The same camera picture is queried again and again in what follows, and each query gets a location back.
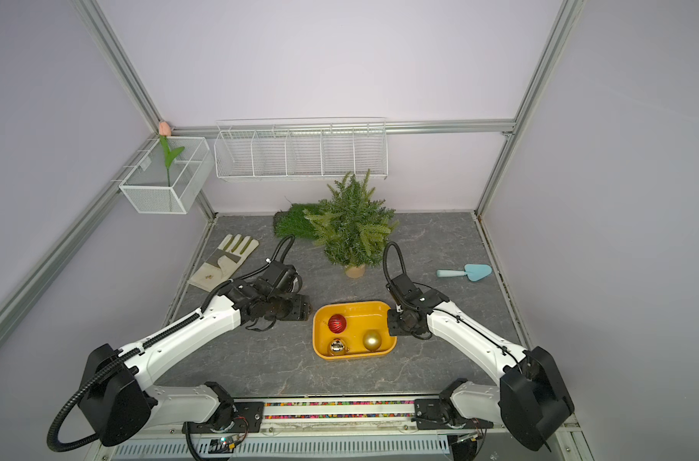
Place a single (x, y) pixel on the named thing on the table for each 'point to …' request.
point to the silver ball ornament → (337, 345)
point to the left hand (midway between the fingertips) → (301, 312)
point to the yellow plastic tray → (360, 317)
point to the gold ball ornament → (372, 340)
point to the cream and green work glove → (221, 266)
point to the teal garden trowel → (475, 272)
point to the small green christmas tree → (352, 225)
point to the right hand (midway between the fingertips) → (396, 323)
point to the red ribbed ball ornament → (337, 324)
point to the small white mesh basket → (146, 186)
